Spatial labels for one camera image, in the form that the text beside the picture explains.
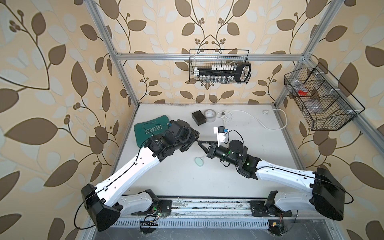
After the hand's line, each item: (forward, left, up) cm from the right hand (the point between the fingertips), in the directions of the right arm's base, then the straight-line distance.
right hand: (197, 143), depth 71 cm
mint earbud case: (+1, 0, -23) cm, 23 cm away
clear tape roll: (+38, -10, -23) cm, 45 cm away
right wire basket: (+14, -64, +9) cm, 66 cm away
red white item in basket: (+25, -59, +8) cm, 64 cm away
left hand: (+3, 0, +3) cm, 4 cm away
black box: (+34, -2, -21) cm, 40 cm away
